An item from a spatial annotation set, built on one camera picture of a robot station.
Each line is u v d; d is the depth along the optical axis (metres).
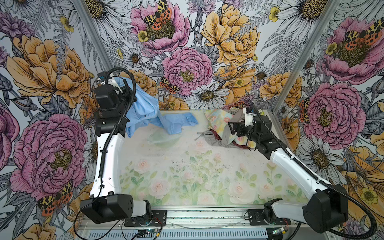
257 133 0.62
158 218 0.73
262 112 1.19
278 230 0.71
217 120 1.04
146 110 0.65
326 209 0.40
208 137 1.05
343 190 0.41
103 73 0.53
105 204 0.37
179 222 0.73
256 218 0.74
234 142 0.97
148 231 0.71
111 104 0.48
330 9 0.72
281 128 1.17
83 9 0.72
